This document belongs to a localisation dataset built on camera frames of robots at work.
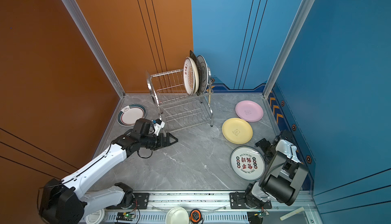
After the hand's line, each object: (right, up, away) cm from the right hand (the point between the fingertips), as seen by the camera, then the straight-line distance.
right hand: (260, 151), depth 87 cm
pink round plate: (+1, +23, +22) cm, 31 cm away
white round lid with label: (-78, -21, -24) cm, 84 cm away
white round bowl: (-46, -25, -17) cm, 55 cm away
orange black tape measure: (-37, -23, -20) cm, 48 cm away
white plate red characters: (-8, -6, -2) cm, 10 cm away
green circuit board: (-71, -26, -16) cm, 77 cm away
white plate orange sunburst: (-41, +43, 0) cm, 60 cm away
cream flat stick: (+7, -24, -18) cm, 31 cm away
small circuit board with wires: (-6, -24, -18) cm, 30 cm away
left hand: (-49, +8, -9) cm, 50 cm away
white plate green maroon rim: (-86, +20, +19) cm, 90 cm away
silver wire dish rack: (-50, +23, +18) cm, 58 cm away
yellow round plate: (-10, +10, +12) cm, 18 cm away
